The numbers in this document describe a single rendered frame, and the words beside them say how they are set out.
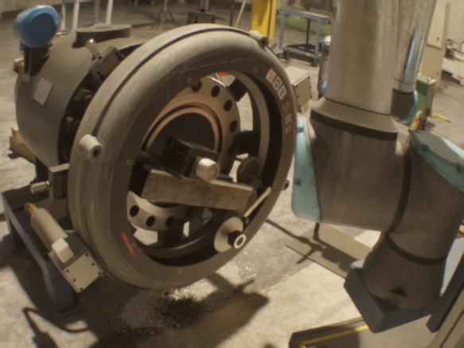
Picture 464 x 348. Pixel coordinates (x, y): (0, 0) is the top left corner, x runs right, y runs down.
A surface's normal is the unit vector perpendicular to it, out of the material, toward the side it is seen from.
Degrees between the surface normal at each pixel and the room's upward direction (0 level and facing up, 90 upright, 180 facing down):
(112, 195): 90
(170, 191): 90
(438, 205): 84
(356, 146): 81
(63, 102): 61
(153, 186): 90
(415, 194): 69
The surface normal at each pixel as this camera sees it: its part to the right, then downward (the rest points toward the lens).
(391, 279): -0.66, -0.07
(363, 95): -0.21, 0.27
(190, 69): 0.70, 0.38
